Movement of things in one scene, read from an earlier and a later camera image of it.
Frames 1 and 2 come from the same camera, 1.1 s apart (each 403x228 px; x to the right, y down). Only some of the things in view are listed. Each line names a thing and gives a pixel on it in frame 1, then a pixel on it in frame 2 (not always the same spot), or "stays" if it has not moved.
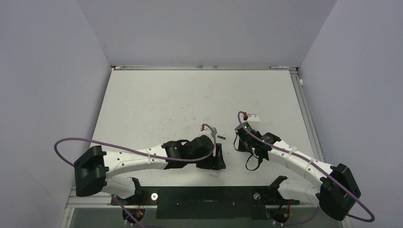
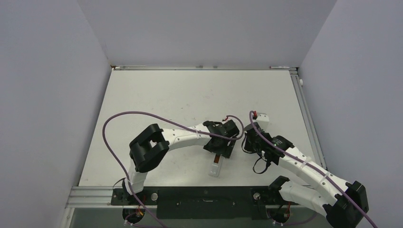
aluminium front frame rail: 102,200 stays
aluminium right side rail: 307,114 stays
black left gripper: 214,162 -> 224,151
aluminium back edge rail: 202,68 stays
